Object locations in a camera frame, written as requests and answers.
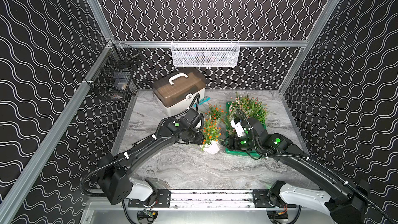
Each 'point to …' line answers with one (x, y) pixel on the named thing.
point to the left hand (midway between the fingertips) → (204, 137)
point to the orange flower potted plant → (210, 143)
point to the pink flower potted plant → (237, 103)
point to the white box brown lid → (175, 90)
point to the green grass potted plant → (254, 108)
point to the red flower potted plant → (215, 112)
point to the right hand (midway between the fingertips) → (223, 142)
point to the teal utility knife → (205, 99)
